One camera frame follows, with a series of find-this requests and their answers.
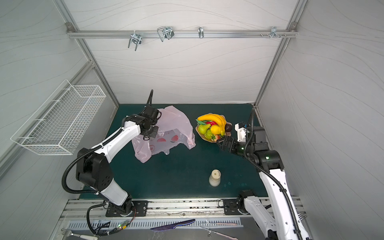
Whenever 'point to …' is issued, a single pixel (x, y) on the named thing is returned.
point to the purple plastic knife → (171, 226)
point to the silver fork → (66, 232)
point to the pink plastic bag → (174, 130)
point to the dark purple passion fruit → (228, 127)
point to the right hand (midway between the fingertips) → (225, 143)
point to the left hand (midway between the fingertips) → (148, 131)
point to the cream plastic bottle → (214, 179)
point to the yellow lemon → (215, 129)
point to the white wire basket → (58, 124)
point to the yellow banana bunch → (218, 119)
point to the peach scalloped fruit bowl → (227, 134)
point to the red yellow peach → (217, 137)
